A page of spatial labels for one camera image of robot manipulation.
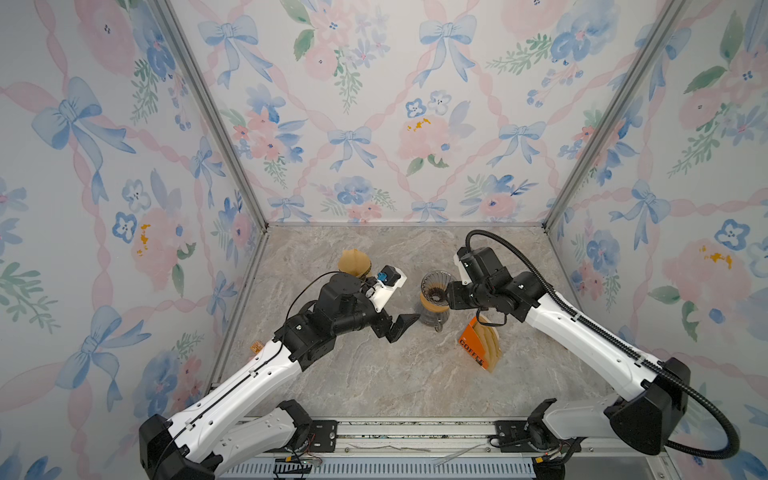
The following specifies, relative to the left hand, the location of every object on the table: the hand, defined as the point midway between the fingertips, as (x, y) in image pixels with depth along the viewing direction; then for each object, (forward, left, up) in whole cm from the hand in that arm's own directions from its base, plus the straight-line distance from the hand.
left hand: (406, 298), depth 67 cm
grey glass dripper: (+13, -9, -15) cm, 22 cm away
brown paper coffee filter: (+19, +14, -12) cm, 27 cm away
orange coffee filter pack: (-1, -21, -20) cm, 29 cm away
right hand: (+7, -12, -9) cm, 17 cm away
